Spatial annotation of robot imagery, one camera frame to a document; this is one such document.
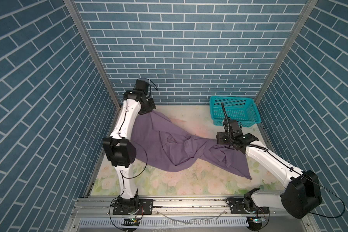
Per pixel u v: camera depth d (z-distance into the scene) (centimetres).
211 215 72
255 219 72
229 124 63
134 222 72
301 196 40
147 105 75
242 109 119
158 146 94
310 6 71
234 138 63
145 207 74
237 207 73
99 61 92
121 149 50
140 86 67
